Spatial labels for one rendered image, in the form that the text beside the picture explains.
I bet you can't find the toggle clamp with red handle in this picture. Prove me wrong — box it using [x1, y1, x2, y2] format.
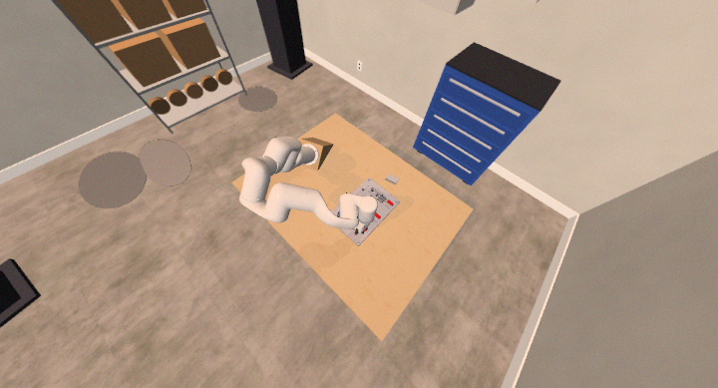
[371, 187, 393, 205]

